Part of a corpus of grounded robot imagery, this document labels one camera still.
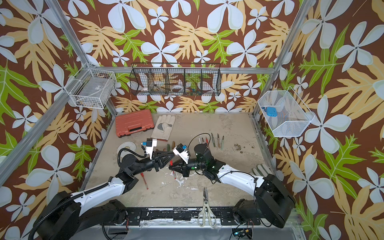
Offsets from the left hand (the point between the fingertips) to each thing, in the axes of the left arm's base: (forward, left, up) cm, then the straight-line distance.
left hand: (173, 153), depth 70 cm
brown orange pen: (+24, -28, -25) cm, 44 cm away
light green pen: (+18, -30, -24) cm, 43 cm away
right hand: (-4, +2, -6) cm, 8 cm away
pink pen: (+25, -16, -24) cm, 38 cm away
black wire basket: (+53, +1, +6) cm, 53 cm away
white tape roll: (+20, +35, -25) cm, 48 cm away
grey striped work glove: (+2, -51, -23) cm, 56 cm away
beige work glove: (+35, +13, -24) cm, 45 cm away
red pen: (-2, +20, -23) cm, 31 cm away
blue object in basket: (+28, -56, +1) cm, 62 cm away
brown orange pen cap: (+20, +4, -24) cm, 32 cm away
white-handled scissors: (-20, -17, -24) cm, 35 cm away
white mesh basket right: (+25, -62, +2) cm, 67 cm away
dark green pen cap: (+18, +7, -24) cm, 31 cm away
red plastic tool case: (+36, +34, -20) cm, 53 cm away
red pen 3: (+24, -20, -25) cm, 40 cm away
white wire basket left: (+37, +51, +10) cm, 64 cm away
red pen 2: (-4, +1, -4) cm, 5 cm away
